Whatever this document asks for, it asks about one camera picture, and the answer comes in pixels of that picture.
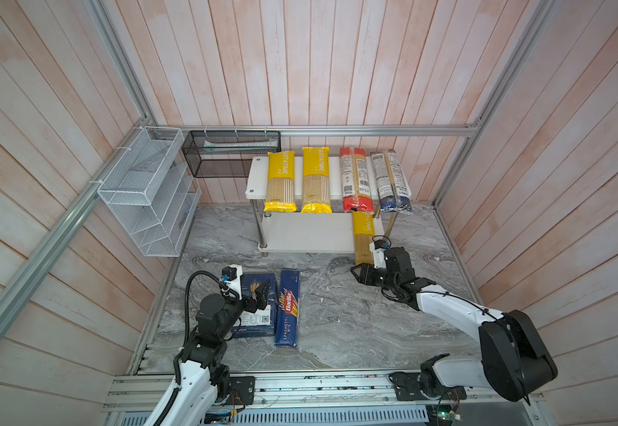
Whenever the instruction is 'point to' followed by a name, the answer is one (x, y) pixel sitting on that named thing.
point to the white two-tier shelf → (309, 232)
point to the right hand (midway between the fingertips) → (356, 268)
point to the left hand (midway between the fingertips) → (257, 281)
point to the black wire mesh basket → (228, 153)
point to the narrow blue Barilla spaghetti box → (287, 327)
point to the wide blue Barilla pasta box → (263, 322)
